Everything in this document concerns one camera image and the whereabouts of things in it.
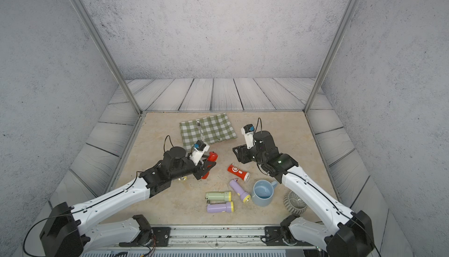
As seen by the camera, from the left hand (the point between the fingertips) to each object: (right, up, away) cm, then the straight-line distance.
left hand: (214, 161), depth 75 cm
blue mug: (+22, -17, +10) cm, 30 cm away
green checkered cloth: (-3, +13, +37) cm, 39 cm away
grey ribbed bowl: (+36, -21, +8) cm, 43 cm away
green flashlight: (+1, -17, +7) cm, 18 cm away
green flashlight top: (-11, -4, -11) cm, 16 cm away
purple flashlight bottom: (+1, -21, +4) cm, 22 cm away
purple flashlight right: (+13, -17, +7) cm, 23 cm away
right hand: (+10, +6, +2) cm, 12 cm away
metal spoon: (-13, +15, +37) cm, 42 cm away
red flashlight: (-1, +2, -1) cm, 3 cm away
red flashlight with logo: (+13, -9, +12) cm, 20 cm away
